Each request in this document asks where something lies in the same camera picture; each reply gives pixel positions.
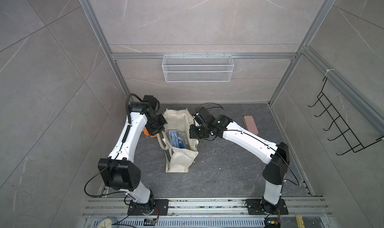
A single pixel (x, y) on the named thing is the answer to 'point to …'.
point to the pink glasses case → (250, 125)
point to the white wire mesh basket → (197, 68)
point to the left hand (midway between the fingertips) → (167, 127)
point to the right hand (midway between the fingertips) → (190, 134)
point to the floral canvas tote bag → (180, 149)
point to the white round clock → (105, 223)
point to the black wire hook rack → (347, 135)
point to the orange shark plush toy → (146, 132)
